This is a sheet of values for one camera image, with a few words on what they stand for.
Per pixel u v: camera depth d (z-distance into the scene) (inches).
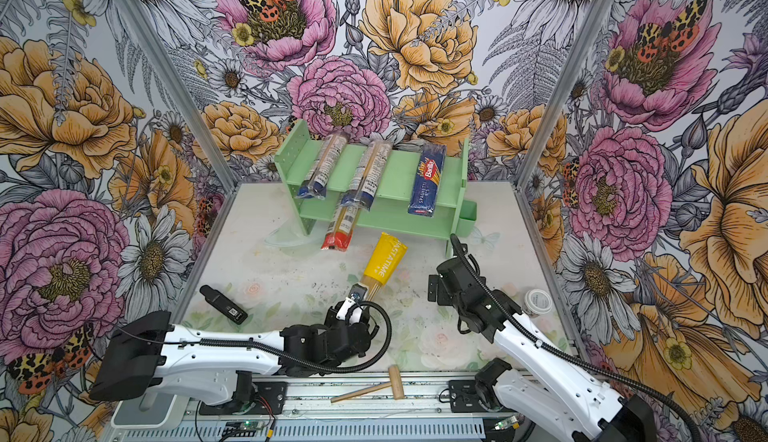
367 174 32.4
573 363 17.4
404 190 32.1
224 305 34.3
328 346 22.3
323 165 33.4
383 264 32.0
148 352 18.7
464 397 29.1
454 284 23.4
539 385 18.5
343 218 35.9
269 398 28.9
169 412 26.6
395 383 29.7
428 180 31.2
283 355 19.9
